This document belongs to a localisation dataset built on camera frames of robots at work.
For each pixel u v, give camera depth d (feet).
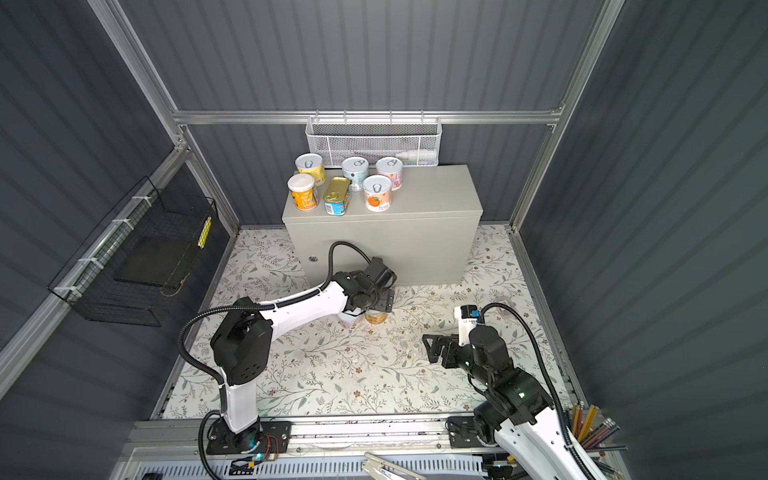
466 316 2.15
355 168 2.65
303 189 2.37
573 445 1.52
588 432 2.11
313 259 2.92
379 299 2.74
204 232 2.73
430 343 2.26
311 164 2.64
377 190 2.39
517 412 1.65
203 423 2.24
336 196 2.42
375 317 2.94
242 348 1.62
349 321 2.97
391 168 2.64
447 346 2.12
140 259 2.41
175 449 2.38
